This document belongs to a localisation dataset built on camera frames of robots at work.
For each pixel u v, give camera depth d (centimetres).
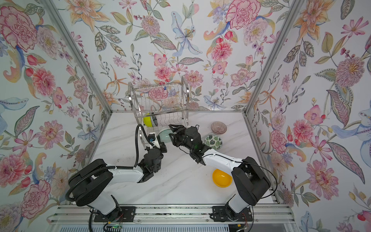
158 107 123
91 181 48
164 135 87
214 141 101
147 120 98
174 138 75
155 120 107
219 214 74
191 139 62
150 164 65
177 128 74
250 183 44
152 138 71
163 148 76
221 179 85
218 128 107
